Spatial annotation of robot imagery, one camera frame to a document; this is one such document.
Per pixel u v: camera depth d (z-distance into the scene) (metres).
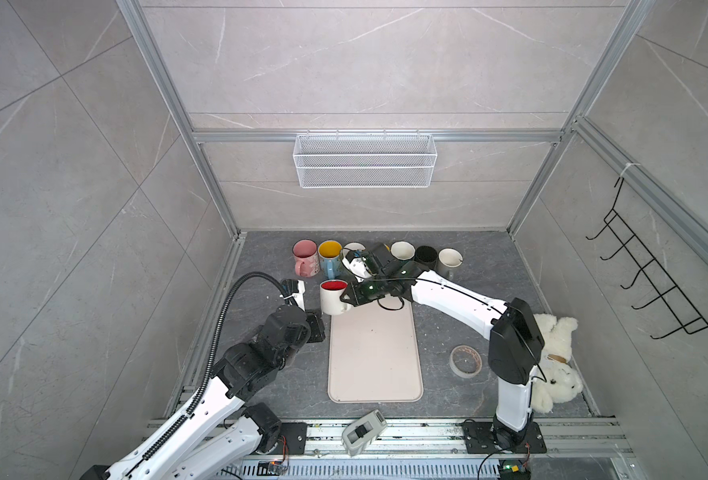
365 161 1.01
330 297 0.81
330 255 0.98
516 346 0.50
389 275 0.65
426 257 1.01
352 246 1.00
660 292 0.65
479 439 0.73
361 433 0.71
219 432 0.58
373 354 0.89
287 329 0.50
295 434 0.73
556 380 0.76
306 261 0.98
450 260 1.01
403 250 1.03
